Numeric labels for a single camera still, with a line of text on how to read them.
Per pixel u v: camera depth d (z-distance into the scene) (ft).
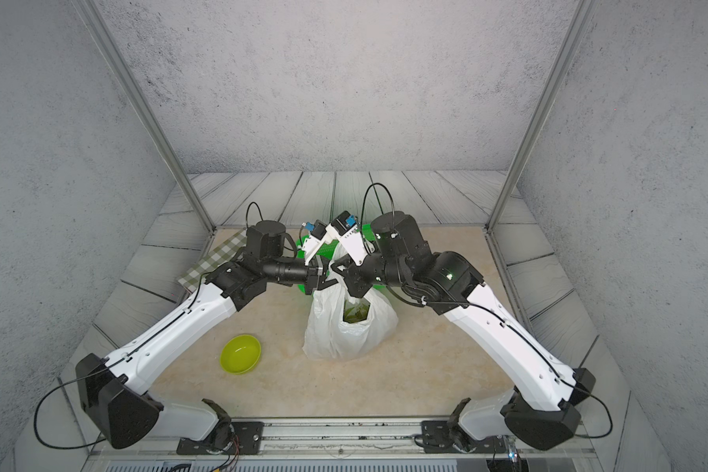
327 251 2.00
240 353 2.85
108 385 1.31
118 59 2.53
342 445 2.38
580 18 2.33
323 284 2.05
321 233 1.98
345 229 1.62
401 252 1.44
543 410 1.26
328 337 2.36
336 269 1.94
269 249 1.82
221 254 3.65
